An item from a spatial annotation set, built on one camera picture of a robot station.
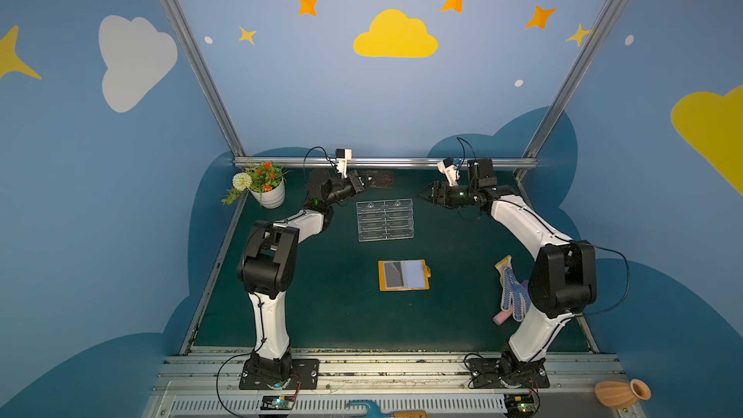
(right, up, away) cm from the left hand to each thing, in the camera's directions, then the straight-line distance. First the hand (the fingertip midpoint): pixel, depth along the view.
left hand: (380, 176), depth 86 cm
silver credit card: (+5, -31, +7) cm, 33 cm away
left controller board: (-26, -58, -15) cm, 65 cm away
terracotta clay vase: (+55, -52, -20) cm, 78 cm away
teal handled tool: (-2, -59, -16) cm, 61 cm away
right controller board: (+35, -59, -14) cm, 70 cm away
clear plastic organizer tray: (+2, -14, +15) cm, 21 cm away
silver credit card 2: (+1, -1, +2) cm, 2 cm away
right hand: (+14, -5, +2) cm, 15 cm away
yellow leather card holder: (+8, -32, +7) cm, 33 cm away
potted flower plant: (-41, -1, +15) cm, 43 cm away
